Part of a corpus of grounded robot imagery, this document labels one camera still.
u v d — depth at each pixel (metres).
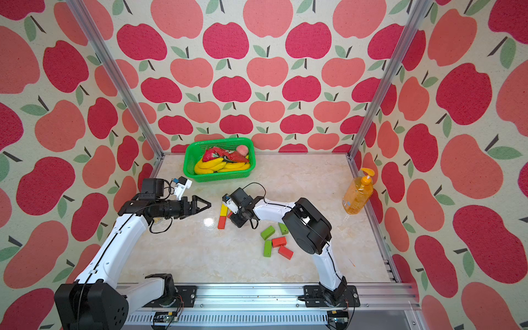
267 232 0.89
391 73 0.86
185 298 0.73
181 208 0.68
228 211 0.97
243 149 1.14
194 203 0.68
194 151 1.13
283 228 0.89
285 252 0.84
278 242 0.86
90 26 0.73
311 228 0.56
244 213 0.72
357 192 0.85
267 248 0.85
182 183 0.72
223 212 0.96
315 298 0.73
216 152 1.08
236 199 0.78
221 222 0.93
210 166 1.05
